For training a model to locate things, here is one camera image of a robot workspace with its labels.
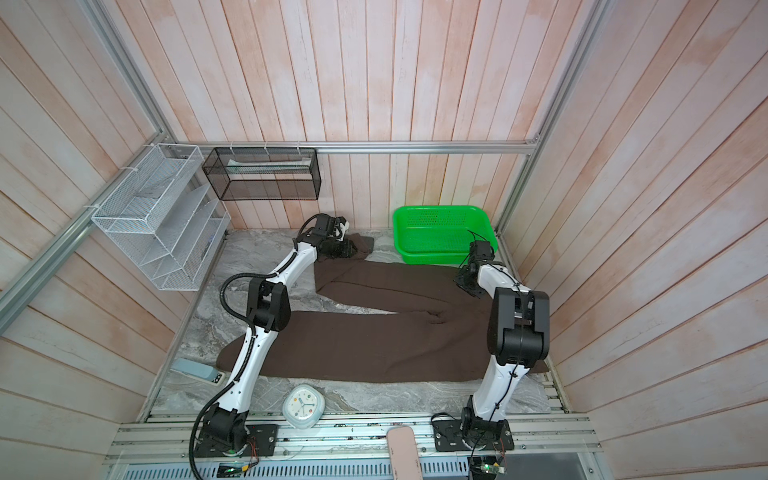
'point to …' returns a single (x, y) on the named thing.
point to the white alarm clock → (303, 406)
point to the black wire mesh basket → (264, 173)
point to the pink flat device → (404, 456)
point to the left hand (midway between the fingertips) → (354, 251)
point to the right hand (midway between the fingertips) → (465, 281)
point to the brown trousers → (380, 322)
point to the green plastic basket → (440, 234)
